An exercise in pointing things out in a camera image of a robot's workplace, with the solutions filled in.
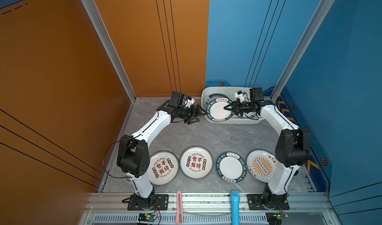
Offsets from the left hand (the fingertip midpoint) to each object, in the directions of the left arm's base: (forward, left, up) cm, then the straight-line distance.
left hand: (204, 115), depth 82 cm
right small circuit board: (-44, -36, -21) cm, 60 cm away
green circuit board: (-45, +27, -23) cm, 57 cm away
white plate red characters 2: (-18, +4, -22) cm, 29 cm away
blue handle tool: (-37, -15, -19) cm, 45 cm away
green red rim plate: (+33, -11, -18) cm, 39 cm away
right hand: (+6, -12, -1) cm, 14 cm away
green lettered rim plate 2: (-21, -16, -22) cm, 34 cm away
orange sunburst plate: (-19, -34, -21) cm, 44 cm away
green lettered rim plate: (+6, -7, -3) cm, 10 cm away
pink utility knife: (-44, +12, -21) cm, 50 cm away
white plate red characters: (-22, +23, -22) cm, 39 cm away
